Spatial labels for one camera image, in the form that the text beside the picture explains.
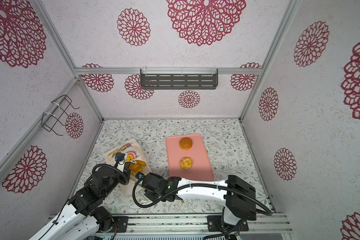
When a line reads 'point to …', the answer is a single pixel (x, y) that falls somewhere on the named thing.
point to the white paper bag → (130, 152)
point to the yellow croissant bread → (141, 163)
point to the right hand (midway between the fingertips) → (146, 186)
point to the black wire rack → (48, 121)
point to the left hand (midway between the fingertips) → (129, 165)
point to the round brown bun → (185, 143)
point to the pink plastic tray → (201, 169)
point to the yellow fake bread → (186, 163)
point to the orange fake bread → (135, 168)
